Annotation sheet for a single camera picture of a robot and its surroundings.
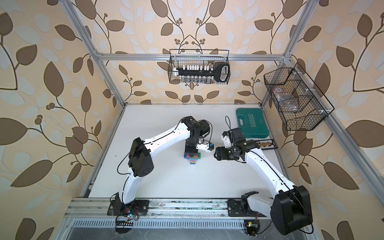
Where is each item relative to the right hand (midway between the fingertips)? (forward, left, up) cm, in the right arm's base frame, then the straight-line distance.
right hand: (221, 155), depth 82 cm
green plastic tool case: (+25, -26, -5) cm, 37 cm away
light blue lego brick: (-1, +16, -3) cm, 17 cm away
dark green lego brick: (-1, +13, 0) cm, 13 cm away
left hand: (+2, +16, +1) cm, 16 cm away
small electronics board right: (-33, -12, -14) cm, 38 cm away
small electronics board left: (-28, +51, -12) cm, 59 cm away
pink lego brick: (+1, +16, -8) cm, 18 cm away
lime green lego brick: (0, +16, -9) cm, 19 cm away
